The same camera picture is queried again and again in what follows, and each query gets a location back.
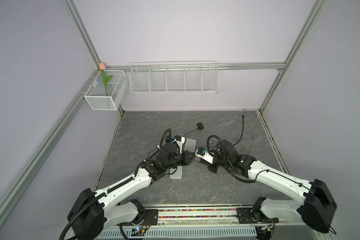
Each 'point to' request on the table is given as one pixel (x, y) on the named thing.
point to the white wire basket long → (174, 77)
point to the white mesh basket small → (106, 90)
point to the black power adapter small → (200, 126)
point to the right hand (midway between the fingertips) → (201, 160)
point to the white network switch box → (190, 145)
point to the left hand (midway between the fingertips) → (196, 157)
